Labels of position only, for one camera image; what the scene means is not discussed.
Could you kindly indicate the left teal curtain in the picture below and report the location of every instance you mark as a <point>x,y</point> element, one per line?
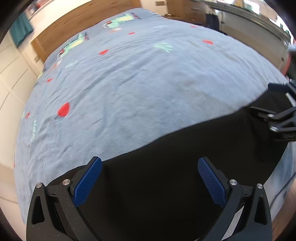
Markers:
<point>20,29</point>

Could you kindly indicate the white wardrobe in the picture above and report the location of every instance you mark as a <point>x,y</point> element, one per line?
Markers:
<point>19,70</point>

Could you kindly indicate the wooden dresser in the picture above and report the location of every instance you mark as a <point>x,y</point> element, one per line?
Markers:
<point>188,11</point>

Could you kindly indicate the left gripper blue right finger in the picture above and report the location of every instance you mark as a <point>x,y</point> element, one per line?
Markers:
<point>255,220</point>

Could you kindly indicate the blue patterned bed cover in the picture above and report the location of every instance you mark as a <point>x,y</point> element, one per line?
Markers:
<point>125,86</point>

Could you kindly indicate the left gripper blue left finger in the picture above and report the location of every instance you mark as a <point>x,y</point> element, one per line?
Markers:
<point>53,212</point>

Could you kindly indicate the long desk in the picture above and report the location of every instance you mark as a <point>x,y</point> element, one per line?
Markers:
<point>254,30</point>

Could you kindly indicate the black bag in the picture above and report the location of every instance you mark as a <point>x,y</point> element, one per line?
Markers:
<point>212,22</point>

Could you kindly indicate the black pants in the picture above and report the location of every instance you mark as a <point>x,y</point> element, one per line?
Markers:
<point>156,192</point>

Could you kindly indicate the wooden headboard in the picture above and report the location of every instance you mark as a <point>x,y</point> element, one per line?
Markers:
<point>77,20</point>

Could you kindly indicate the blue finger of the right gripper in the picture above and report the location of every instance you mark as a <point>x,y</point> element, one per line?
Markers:
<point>280,123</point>
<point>287,87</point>

